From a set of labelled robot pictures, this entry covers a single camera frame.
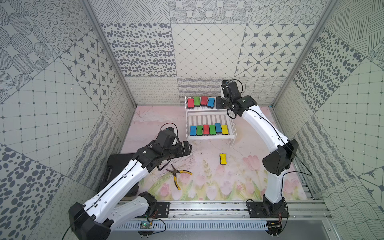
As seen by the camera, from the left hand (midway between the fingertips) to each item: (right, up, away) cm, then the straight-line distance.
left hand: (185, 145), depth 74 cm
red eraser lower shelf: (+11, +7, +15) cm, 20 cm away
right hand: (+19, +23, +10) cm, 31 cm away
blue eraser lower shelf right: (+19, +8, +15) cm, 25 cm away
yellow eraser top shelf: (+22, -12, +17) cm, 30 cm away
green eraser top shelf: (+6, +23, +9) cm, 25 cm away
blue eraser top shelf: (+13, +23, +9) cm, 28 cm away
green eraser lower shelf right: (+15, +7, +15) cm, 22 cm away
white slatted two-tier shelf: (+11, +16, +24) cm, 31 cm away
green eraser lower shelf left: (+7, +7, +15) cm, 18 cm away
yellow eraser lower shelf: (+23, +6, +14) cm, 27 cm away
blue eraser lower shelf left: (+3, +6, +15) cm, 16 cm away
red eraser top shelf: (+2, +22, +10) cm, 25 cm away
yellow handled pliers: (-7, -18, +13) cm, 23 cm away
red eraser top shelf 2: (+10, +24, +10) cm, 28 cm away
